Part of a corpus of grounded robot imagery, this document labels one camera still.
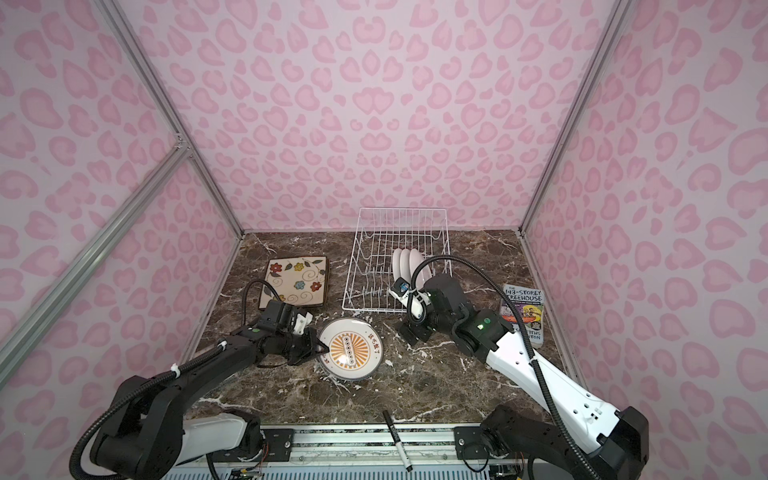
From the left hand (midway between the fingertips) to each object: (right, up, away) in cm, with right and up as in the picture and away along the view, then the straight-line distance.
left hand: (331, 345), depth 84 cm
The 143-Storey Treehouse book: (+62, +10, +12) cm, 64 cm away
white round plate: (+7, -2, +4) cm, 8 cm away
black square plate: (-14, +16, +17) cm, 27 cm away
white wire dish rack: (+12, +35, +33) cm, 50 cm away
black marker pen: (+19, -20, -11) cm, 29 cm away
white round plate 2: (+18, +23, +4) cm, 30 cm away
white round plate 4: (+25, +24, +9) cm, 36 cm away
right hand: (+21, +13, -11) cm, 27 cm away
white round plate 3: (+21, +22, +4) cm, 31 cm away
